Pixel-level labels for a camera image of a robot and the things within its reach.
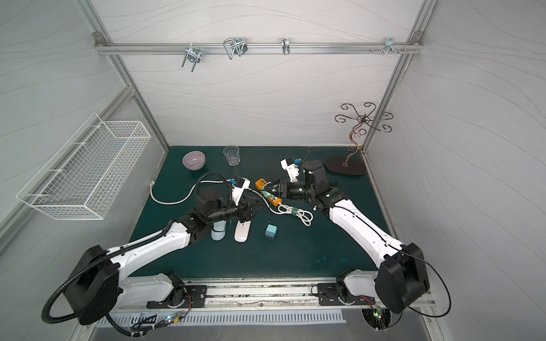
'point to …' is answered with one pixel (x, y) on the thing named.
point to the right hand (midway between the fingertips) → (267, 188)
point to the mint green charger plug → (271, 231)
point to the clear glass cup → (232, 152)
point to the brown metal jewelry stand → (355, 163)
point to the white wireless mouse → (242, 231)
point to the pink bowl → (193, 160)
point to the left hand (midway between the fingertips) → (263, 204)
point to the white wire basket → (84, 177)
